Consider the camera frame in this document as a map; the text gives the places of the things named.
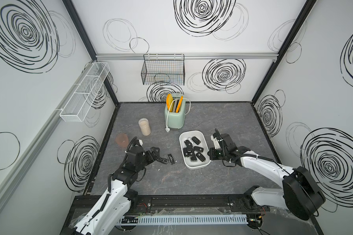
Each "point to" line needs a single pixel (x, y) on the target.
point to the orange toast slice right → (179, 104)
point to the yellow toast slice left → (169, 101)
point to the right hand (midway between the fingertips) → (208, 153)
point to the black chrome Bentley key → (171, 158)
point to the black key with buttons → (196, 140)
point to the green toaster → (172, 119)
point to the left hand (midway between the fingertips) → (154, 152)
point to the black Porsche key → (162, 160)
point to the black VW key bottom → (198, 149)
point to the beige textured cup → (144, 126)
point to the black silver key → (193, 159)
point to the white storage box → (187, 134)
